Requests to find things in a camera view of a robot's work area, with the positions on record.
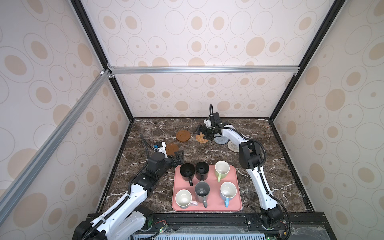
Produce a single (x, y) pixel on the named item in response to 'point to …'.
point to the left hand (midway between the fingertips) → (182, 152)
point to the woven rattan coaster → (200, 138)
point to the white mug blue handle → (227, 191)
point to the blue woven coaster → (221, 140)
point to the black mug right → (201, 170)
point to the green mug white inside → (221, 170)
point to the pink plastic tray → (214, 203)
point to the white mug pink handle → (183, 198)
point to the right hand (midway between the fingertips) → (198, 134)
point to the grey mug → (202, 190)
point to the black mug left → (187, 170)
